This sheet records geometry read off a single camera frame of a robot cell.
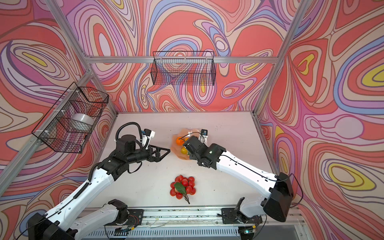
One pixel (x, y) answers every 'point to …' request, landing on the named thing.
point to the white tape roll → (83, 118)
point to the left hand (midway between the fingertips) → (165, 149)
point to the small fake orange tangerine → (180, 141)
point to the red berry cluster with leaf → (182, 186)
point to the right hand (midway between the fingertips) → (198, 153)
